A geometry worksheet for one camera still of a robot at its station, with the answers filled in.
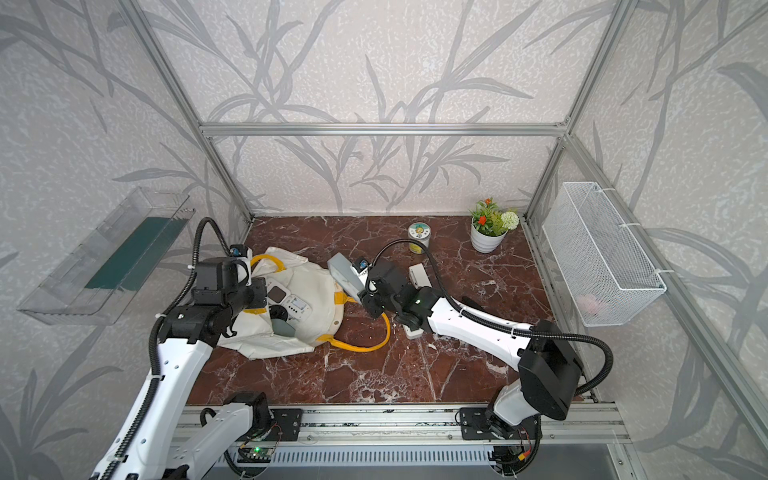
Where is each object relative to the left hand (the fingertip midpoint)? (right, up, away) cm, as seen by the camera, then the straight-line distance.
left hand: (258, 282), depth 75 cm
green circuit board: (+1, -41, -4) cm, 41 cm away
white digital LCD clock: (+39, -17, +12) cm, 45 cm away
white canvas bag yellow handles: (0, -13, -4) cm, 13 cm away
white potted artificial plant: (+66, +16, +24) cm, 72 cm away
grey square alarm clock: (+21, +1, +4) cm, 22 cm away
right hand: (+26, -2, +5) cm, 27 cm away
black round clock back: (-1, -11, +14) cm, 18 cm away
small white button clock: (+4, -11, +16) cm, 20 cm away
